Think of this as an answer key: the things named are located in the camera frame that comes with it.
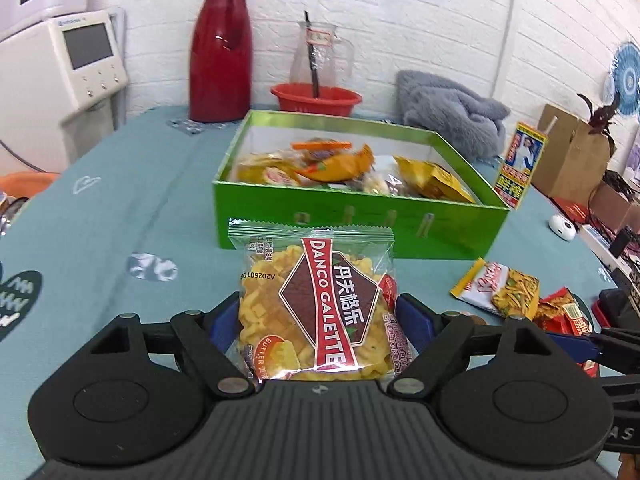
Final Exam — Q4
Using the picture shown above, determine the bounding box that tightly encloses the red snack bag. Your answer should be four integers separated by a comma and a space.
534, 287, 599, 377

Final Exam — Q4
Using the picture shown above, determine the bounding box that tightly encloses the snack stick mix bag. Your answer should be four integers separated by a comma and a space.
450, 258, 540, 321

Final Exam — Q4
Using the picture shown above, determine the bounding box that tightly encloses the yellow galette snack pack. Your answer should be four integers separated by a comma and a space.
228, 219, 412, 382

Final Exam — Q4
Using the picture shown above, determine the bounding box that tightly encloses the yellow snack bag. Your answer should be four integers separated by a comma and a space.
394, 156, 475, 204

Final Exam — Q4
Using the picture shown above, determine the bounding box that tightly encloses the clear candy wrapper pack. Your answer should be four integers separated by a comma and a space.
360, 171, 404, 196

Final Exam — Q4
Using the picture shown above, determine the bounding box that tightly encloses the yellow bread snack pack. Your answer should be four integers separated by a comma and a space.
235, 152, 300, 186

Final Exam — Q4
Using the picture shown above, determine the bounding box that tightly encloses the orange snack bag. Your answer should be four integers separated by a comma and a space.
296, 144, 374, 183

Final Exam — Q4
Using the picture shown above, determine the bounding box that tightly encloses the nut snack pack orange trim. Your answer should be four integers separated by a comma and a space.
291, 138, 352, 164

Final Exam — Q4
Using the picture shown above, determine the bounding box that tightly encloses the white power strip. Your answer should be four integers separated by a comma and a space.
578, 224, 631, 278

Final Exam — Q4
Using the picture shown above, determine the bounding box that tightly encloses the black power adapter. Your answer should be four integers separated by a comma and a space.
608, 226, 636, 259

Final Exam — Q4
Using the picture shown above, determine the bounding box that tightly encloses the small white round device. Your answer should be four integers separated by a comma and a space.
548, 214, 576, 242

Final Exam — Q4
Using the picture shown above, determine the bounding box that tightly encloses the red booklet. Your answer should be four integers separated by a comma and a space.
551, 197, 589, 226

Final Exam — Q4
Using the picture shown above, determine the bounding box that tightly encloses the teal tablecloth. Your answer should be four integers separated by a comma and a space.
1, 110, 606, 479

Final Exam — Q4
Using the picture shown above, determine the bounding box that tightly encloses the brown cardboard box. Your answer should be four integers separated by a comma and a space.
532, 104, 611, 206

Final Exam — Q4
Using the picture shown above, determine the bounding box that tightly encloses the juice carton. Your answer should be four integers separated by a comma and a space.
494, 116, 558, 209

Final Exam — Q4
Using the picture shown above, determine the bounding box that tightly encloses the dark purple plant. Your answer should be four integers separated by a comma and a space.
577, 90, 620, 157

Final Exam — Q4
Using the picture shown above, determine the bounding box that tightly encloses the orange plastic stool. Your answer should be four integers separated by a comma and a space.
0, 171, 60, 198

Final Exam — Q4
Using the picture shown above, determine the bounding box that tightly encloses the green cardboard box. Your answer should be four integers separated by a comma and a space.
213, 110, 509, 260

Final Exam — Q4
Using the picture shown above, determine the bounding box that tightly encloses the grey fluffy cloth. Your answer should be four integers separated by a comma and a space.
396, 70, 511, 162

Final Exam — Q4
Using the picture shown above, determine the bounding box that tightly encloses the blue paper fan decoration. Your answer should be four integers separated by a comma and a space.
602, 41, 640, 117

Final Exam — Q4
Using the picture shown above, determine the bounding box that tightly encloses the white water dispenser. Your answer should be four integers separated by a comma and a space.
1, 10, 129, 176

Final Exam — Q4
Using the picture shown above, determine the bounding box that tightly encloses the red plastic basket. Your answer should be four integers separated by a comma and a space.
270, 82, 362, 117

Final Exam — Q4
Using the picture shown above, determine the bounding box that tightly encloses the red thermos jug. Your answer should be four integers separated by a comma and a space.
189, 0, 253, 124

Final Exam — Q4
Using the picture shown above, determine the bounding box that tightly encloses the black straw in pitcher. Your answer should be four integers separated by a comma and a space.
304, 10, 320, 99

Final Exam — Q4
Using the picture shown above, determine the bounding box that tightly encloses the glass pitcher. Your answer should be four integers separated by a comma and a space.
290, 21, 355, 88

